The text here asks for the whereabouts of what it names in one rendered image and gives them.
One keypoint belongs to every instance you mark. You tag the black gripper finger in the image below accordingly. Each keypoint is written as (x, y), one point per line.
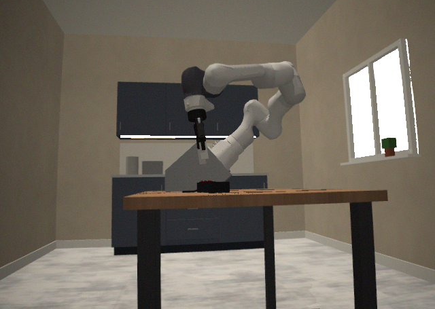
(201, 138)
(199, 153)

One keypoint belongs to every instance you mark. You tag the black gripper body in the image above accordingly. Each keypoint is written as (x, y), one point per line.
(196, 113)

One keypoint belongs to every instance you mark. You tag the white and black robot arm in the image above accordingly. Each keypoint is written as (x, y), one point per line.
(198, 85)

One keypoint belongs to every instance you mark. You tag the black power strip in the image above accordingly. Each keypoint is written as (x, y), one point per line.
(211, 187)

